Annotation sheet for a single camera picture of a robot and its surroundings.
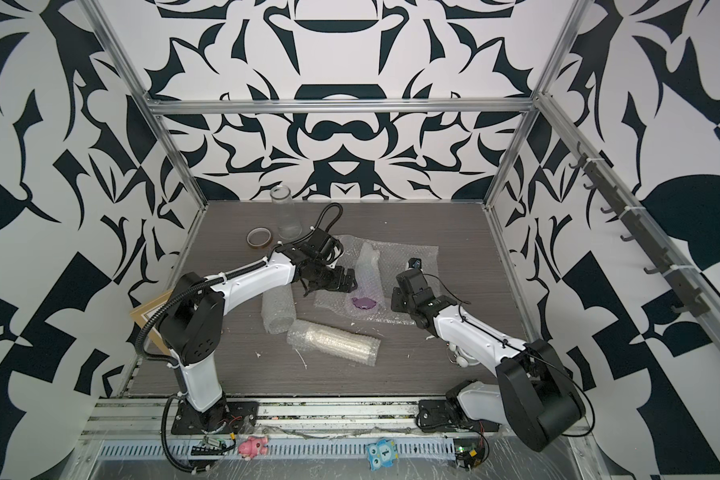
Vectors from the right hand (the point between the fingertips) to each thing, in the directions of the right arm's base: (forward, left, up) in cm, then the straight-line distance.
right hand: (399, 289), depth 90 cm
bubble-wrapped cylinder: (-13, +25, -1) cm, 29 cm away
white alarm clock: (-19, -15, -4) cm, 24 cm away
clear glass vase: (+29, +38, -4) cm, 48 cm away
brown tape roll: (+21, +46, -5) cm, 51 cm away
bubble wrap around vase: (+14, +1, -5) cm, 15 cm away
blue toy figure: (-39, +7, -4) cm, 40 cm away
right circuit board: (-39, -14, -8) cm, 42 cm away
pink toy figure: (-38, +36, -3) cm, 52 cm away
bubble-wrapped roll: (-7, +34, +2) cm, 35 cm away
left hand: (+3, +17, +1) cm, 17 cm away
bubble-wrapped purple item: (-3, +10, +4) cm, 11 cm away
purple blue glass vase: (-4, +11, 0) cm, 11 cm away
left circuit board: (-38, +46, -8) cm, 60 cm away
